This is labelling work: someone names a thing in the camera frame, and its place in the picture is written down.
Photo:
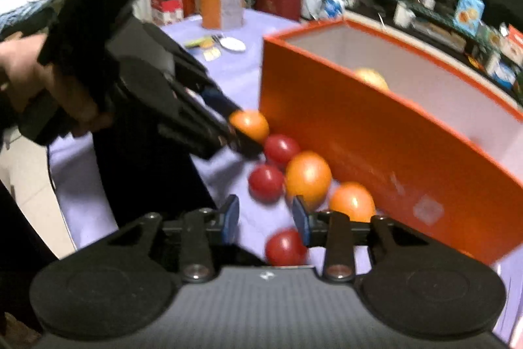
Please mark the yellow-green pear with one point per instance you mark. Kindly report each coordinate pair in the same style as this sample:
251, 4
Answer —
372, 78

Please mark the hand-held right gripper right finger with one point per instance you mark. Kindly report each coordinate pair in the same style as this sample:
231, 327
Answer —
300, 218

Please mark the white oval tag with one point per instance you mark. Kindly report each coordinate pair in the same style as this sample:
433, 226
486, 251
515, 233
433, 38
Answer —
233, 44

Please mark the blue and white bag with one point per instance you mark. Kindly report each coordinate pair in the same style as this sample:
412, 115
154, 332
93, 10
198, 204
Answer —
333, 3

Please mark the orange cardboard box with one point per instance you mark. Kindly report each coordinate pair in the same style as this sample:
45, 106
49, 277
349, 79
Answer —
388, 152

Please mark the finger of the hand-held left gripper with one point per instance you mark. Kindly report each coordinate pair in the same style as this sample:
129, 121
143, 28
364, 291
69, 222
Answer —
220, 99
204, 136

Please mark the blue snack box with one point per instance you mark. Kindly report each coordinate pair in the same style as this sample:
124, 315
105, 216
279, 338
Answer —
469, 13

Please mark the white and orange box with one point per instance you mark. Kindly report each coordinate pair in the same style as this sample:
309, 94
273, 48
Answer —
515, 44

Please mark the orange and white canister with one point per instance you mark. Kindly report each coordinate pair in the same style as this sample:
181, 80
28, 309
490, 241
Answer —
212, 1

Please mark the orange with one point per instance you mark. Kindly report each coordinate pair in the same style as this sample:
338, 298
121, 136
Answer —
352, 202
250, 125
308, 179

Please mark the purple floral tablecloth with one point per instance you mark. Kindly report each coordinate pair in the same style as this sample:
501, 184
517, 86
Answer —
229, 79

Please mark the red tomato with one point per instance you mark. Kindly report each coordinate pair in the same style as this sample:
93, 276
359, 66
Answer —
266, 182
281, 148
286, 246

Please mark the red and white carton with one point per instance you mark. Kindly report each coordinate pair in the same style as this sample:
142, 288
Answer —
165, 7

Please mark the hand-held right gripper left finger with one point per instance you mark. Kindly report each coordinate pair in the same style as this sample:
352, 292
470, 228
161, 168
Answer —
231, 218

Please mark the person's left hand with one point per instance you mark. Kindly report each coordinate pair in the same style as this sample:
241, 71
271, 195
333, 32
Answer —
20, 62

